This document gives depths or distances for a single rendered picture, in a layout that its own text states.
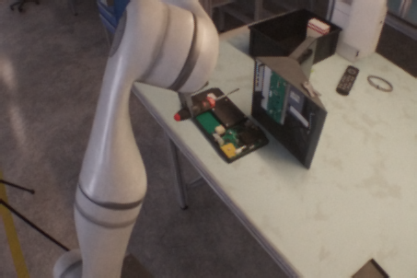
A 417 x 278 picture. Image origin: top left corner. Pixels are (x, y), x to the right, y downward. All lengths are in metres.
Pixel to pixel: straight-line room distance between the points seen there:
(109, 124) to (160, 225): 1.57
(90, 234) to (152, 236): 1.44
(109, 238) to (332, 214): 0.54
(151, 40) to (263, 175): 0.58
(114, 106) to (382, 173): 0.75
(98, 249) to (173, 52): 0.28
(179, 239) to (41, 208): 0.95
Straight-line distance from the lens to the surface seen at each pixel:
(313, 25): 1.25
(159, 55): 0.31
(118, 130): 0.35
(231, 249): 1.80
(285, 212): 0.77
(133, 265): 0.89
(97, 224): 0.42
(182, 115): 0.69
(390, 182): 0.92
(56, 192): 2.23
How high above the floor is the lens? 1.67
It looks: 48 degrees down
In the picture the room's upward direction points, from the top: 3 degrees counter-clockwise
